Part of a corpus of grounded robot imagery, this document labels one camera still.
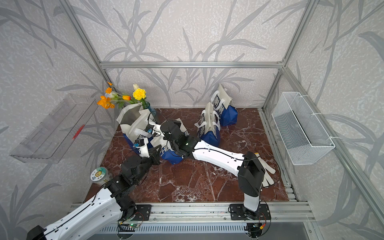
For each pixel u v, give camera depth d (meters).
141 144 0.64
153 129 0.63
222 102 0.96
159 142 0.74
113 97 0.92
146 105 0.97
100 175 0.78
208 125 0.79
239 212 0.74
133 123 0.79
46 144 0.64
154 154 0.66
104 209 0.51
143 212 0.73
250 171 0.43
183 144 0.56
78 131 0.68
